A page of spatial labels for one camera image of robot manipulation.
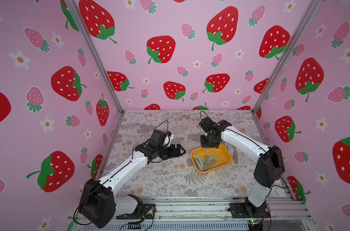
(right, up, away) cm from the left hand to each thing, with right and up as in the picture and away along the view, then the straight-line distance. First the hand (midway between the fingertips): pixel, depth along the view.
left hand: (181, 152), depth 79 cm
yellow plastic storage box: (+15, -9, +11) cm, 21 cm away
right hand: (+18, +4, +8) cm, 20 cm away
